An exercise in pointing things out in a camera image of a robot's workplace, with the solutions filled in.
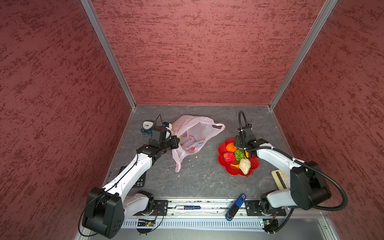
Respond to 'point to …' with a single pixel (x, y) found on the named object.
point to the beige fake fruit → (245, 165)
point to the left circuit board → (146, 223)
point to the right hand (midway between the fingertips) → (239, 143)
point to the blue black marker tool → (235, 206)
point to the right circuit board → (270, 225)
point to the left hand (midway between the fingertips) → (179, 142)
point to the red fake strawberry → (229, 157)
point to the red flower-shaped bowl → (230, 168)
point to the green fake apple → (239, 154)
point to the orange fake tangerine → (230, 147)
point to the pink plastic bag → (193, 132)
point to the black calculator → (140, 183)
